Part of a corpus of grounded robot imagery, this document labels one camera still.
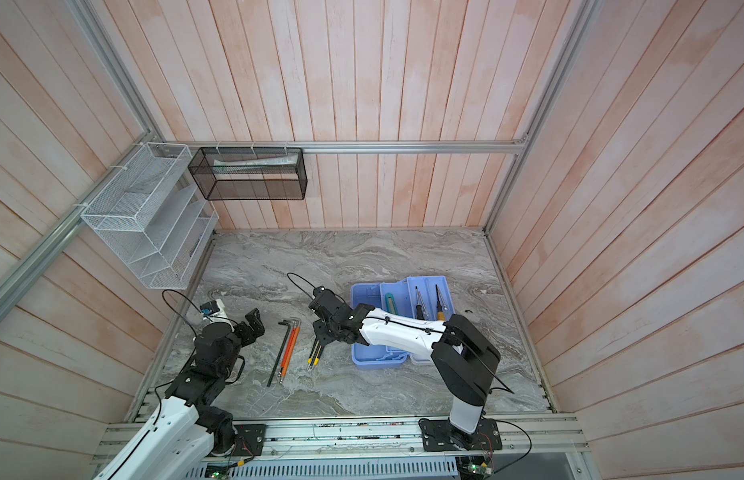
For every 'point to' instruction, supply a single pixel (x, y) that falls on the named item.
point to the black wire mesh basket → (251, 173)
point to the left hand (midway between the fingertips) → (246, 321)
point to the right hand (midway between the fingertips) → (322, 328)
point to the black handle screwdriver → (418, 307)
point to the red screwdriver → (287, 350)
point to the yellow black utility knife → (315, 355)
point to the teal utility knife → (390, 303)
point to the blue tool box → (422, 297)
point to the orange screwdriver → (292, 347)
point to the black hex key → (280, 351)
